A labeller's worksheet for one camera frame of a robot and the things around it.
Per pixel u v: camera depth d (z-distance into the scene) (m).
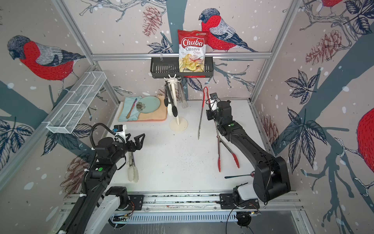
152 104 1.19
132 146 0.67
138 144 0.69
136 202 0.73
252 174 0.81
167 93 0.83
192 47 0.83
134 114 1.11
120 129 0.65
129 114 1.12
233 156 0.89
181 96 0.88
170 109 0.86
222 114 0.63
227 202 0.73
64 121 0.70
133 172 0.81
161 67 0.95
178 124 1.04
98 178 0.51
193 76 0.92
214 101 0.69
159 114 1.11
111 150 0.58
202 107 0.81
